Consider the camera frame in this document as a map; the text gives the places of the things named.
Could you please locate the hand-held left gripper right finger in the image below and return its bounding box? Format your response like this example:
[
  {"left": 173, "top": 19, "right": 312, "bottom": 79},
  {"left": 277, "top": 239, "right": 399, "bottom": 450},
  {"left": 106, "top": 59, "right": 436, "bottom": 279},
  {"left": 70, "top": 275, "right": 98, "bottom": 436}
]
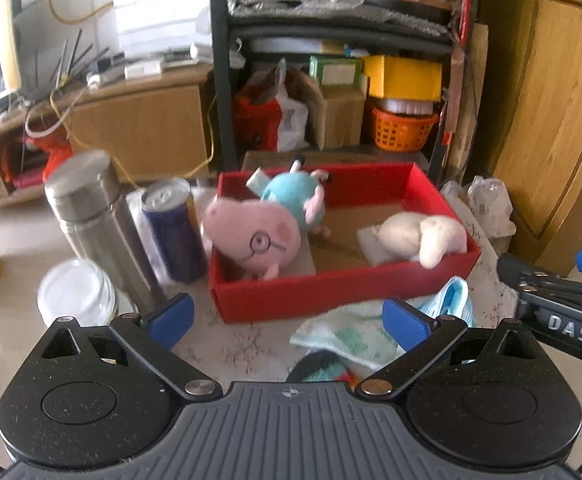
[{"left": 361, "top": 296, "right": 546, "bottom": 398}]

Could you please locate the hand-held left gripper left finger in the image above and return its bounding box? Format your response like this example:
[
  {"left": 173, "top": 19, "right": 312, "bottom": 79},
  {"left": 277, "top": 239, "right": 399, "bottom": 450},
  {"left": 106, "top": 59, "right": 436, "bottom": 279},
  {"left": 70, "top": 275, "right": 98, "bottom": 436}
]
[{"left": 31, "top": 291, "right": 222, "bottom": 403}]

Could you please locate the green and white towel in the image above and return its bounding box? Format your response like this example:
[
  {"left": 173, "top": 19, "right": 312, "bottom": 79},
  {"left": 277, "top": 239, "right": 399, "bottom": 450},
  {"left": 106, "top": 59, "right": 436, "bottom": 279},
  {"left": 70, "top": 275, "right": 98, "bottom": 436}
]
[{"left": 290, "top": 300, "right": 406, "bottom": 371}]

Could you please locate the white plush toy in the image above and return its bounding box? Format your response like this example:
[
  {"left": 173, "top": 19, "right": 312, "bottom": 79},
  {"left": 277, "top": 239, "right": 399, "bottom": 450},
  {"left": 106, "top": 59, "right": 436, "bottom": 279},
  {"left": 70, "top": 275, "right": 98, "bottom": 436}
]
[{"left": 357, "top": 211, "right": 469, "bottom": 268}]

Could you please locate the dark striped cloth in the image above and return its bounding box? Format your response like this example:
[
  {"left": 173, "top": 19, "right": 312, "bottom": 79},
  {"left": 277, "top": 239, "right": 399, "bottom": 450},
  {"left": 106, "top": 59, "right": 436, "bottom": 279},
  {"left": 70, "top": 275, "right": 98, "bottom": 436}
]
[{"left": 286, "top": 350, "right": 359, "bottom": 386}]

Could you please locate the pink pig plush toy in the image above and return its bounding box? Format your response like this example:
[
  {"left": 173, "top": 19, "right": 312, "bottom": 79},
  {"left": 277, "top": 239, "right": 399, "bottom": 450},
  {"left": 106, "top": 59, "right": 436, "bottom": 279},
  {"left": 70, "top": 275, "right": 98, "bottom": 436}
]
[{"left": 201, "top": 157, "right": 334, "bottom": 281}]

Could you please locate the red cardboard box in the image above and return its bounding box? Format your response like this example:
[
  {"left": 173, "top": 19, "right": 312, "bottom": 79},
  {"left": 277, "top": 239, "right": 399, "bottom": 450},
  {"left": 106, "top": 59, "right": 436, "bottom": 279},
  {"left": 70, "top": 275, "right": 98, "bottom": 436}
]
[{"left": 208, "top": 161, "right": 482, "bottom": 324}]

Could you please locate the white plastic bag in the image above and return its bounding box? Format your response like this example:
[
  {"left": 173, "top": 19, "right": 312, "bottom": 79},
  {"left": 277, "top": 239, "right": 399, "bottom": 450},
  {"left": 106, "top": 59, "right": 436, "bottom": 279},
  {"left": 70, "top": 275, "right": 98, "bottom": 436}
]
[{"left": 441, "top": 175, "right": 516, "bottom": 256}]

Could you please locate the blue drink can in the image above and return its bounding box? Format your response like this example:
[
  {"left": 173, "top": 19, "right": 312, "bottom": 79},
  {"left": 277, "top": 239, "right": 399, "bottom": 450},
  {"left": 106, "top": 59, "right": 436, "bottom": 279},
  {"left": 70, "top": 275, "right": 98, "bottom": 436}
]
[{"left": 141, "top": 177, "right": 209, "bottom": 283}]

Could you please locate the glass jar with lid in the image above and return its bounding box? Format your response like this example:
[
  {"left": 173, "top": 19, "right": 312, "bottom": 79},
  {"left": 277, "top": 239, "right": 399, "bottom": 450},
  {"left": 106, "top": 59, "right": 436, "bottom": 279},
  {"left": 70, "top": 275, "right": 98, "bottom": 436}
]
[{"left": 37, "top": 258, "right": 139, "bottom": 328}]

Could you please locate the stainless steel thermos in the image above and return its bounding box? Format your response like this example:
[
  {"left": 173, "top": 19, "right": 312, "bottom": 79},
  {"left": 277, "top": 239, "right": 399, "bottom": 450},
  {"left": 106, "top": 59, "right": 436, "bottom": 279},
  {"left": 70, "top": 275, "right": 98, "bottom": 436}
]
[{"left": 45, "top": 150, "right": 169, "bottom": 318}]

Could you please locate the wooden cabinet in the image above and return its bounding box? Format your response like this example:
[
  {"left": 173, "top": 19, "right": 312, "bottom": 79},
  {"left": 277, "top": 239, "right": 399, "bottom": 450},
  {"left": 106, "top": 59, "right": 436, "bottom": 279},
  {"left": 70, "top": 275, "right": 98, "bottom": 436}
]
[{"left": 463, "top": 0, "right": 582, "bottom": 276}]

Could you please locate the orange plastic basket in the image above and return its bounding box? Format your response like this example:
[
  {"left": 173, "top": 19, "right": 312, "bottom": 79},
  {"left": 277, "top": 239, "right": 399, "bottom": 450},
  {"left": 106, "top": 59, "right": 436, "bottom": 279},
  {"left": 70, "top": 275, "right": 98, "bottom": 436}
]
[{"left": 370, "top": 105, "right": 440, "bottom": 152}]

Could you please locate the flat cardboard sheet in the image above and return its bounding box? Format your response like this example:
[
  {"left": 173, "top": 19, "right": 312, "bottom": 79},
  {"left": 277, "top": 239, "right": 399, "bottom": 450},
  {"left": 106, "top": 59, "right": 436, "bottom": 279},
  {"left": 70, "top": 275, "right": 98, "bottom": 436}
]
[{"left": 451, "top": 22, "right": 492, "bottom": 186}]

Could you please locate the wooden TV stand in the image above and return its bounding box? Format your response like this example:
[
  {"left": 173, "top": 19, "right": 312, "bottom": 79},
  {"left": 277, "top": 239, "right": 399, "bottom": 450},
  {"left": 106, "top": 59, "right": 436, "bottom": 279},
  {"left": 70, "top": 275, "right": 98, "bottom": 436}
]
[{"left": 0, "top": 62, "right": 216, "bottom": 211}]

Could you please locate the clear plastic container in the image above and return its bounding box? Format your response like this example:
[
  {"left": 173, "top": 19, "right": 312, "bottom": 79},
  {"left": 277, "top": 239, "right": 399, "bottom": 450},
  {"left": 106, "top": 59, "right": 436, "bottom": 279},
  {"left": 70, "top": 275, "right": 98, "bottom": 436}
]
[{"left": 375, "top": 96, "right": 434, "bottom": 117}]

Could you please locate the brown cardboard box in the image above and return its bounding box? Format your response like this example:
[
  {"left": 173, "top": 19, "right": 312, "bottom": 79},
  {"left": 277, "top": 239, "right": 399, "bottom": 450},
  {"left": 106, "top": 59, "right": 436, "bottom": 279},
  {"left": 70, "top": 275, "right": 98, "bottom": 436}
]
[{"left": 291, "top": 67, "right": 369, "bottom": 151}]

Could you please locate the red and white bag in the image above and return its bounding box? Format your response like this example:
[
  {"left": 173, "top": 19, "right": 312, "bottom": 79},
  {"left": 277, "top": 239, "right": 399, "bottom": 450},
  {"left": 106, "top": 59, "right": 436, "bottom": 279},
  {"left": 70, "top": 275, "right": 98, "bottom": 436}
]
[{"left": 233, "top": 57, "right": 312, "bottom": 153}]

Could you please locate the yellow box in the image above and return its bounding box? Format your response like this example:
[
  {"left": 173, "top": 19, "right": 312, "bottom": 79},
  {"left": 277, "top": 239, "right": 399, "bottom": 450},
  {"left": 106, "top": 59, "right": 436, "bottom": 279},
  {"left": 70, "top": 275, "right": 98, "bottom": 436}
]
[{"left": 363, "top": 54, "right": 444, "bottom": 101}]

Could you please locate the black shelf rack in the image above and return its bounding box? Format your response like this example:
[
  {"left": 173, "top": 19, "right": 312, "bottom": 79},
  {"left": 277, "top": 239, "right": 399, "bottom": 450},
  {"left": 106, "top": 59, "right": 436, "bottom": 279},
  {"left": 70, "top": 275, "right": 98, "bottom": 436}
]
[{"left": 210, "top": 0, "right": 476, "bottom": 181}]

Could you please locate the white box device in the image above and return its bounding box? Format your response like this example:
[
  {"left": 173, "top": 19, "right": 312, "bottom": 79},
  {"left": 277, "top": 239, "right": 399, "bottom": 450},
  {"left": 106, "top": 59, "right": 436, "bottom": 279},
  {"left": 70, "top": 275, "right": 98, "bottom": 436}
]
[{"left": 123, "top": 60, "right": 164, "bottom": 81}]

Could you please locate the green box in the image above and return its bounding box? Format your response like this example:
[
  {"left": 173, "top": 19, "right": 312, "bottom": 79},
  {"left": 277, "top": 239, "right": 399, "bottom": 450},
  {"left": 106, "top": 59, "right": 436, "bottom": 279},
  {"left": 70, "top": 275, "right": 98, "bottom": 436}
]
[{"left": 308, "top": 55, "right": 364, "bottom": 86}]

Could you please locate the black antenna router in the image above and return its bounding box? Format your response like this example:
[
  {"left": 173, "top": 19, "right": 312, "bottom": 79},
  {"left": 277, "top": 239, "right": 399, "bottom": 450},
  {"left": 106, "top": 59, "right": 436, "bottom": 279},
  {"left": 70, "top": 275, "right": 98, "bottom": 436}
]
[{"left": 31, "top": 27, "right": 122, "bottom": 91}]

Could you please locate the long red cardboard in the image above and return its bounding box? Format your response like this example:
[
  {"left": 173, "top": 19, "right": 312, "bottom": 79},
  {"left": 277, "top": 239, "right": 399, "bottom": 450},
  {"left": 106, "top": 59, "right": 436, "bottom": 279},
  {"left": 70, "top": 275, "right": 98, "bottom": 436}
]
[{"left": 441, "top": 0, "right": 476, "bottom": 161}]

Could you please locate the black frying pan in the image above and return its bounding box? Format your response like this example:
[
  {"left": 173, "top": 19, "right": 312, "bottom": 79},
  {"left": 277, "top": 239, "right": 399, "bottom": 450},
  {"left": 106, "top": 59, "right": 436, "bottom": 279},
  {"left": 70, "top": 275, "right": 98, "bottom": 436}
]
[{"left": 351, "top": 0, "right": 454, "bottom": 26}]

